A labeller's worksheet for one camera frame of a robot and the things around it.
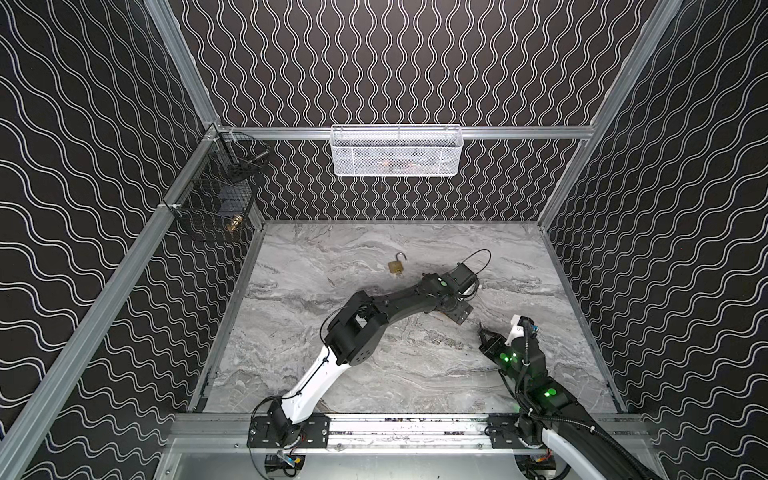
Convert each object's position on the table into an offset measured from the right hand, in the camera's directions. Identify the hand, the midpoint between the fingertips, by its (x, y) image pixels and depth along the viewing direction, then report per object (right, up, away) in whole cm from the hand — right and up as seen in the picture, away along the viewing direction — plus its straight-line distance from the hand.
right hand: (482, 332), depth 84 cm
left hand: (-2, +4, +7) cm, 8 cm away
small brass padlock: (-23, +18, +22) cm, 37 cm away
